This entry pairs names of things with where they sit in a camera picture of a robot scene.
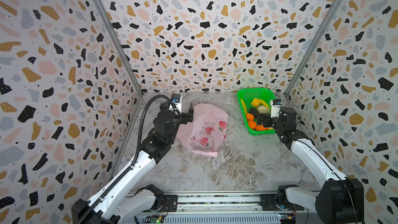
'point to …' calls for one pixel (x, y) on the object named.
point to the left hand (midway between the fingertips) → (180, 99)
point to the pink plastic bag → (207, 132)
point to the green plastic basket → (248, 94)
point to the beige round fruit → (263, 109)
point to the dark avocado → (253, 111)
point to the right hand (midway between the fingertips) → (264, 110)
